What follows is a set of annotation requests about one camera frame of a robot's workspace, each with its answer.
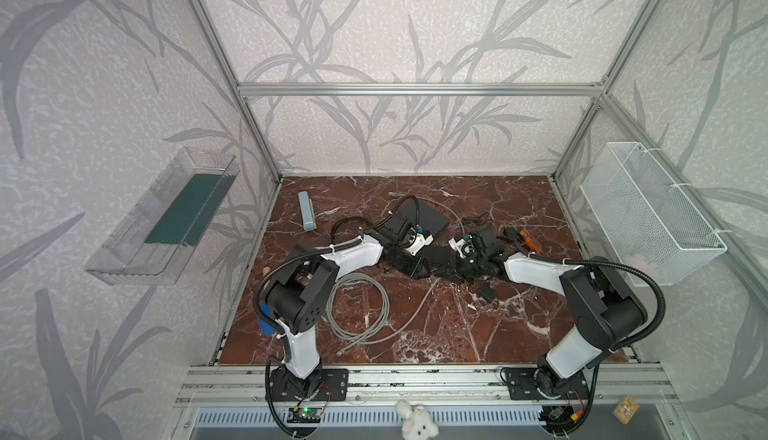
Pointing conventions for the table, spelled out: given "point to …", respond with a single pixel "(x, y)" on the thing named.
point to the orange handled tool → (530, 243)
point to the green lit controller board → (304, 415)
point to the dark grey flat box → (423, 213)
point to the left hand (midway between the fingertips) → (429, 264)
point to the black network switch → (443, 259)
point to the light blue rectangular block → (307, 211)
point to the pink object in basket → (636, 261)
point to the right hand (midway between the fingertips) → (436, 265)
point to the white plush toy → (417, 422)
